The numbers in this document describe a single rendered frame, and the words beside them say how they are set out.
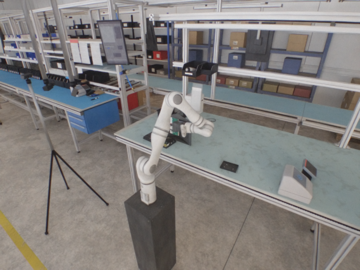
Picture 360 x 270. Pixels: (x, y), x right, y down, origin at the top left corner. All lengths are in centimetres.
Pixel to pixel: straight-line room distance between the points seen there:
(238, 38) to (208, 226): 405
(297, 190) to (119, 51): 227
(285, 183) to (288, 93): 388
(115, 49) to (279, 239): 276
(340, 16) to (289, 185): 94
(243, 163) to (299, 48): 367
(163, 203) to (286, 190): 75
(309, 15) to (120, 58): 199
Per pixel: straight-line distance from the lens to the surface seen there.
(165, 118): 116
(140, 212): 132
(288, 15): 144
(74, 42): 373
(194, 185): 270
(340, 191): 154
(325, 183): 155
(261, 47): 310
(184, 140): 166
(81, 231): 246
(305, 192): 128
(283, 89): 499
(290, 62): 488
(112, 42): 262
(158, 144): 112
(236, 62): 509
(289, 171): 127
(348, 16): 143
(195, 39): 551
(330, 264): 178
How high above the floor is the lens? 185
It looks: 29 degrees down
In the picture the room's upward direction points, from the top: straight up
